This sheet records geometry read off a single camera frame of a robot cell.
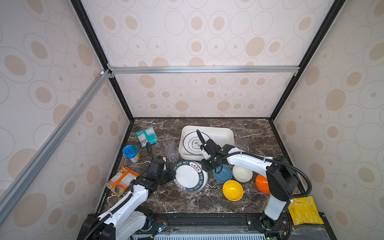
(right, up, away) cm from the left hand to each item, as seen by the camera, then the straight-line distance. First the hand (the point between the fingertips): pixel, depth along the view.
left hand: (180, 170), depth 83 cm
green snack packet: (-25, +20, +23) cm, 39 cm away
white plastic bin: (+27, +19, +28) cm, 43 cm away
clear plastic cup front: (-7, +8, +15) cm, 18 cm away
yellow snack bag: (+64, -18, -8) cm, 67 cm away
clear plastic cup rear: (-11, +15, +20) cm, 27 cm away
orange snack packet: (-34, -7, 0) cm, 34 cm away
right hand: (+13, +1, +4) cm, 14 cm away
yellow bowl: (+29, -11, -1) cm, 31 cm away
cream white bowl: (+35, -3, +3) cm, 35 cm away
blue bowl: (+25, -3, +5) cm, 25 cm away
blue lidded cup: (-30, +10, +6) cm, 32 cm away
